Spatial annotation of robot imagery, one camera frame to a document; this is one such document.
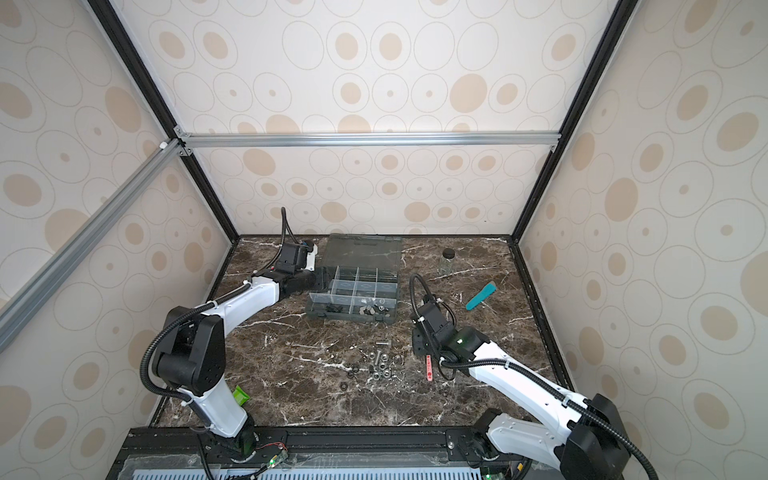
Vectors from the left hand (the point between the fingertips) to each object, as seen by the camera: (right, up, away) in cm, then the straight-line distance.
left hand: (332, 270), depth 93 cm
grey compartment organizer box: (+8, -3, +13) cm, 15 cm away
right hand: (+27, -18, -11) cm, 34 cm away
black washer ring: (+5, -32, -10) cm, 34 cm away
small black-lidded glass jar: (+38, +1, +12) cm, 40 cm away
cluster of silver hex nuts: (+15, -27, -6) cm, 32 cm away
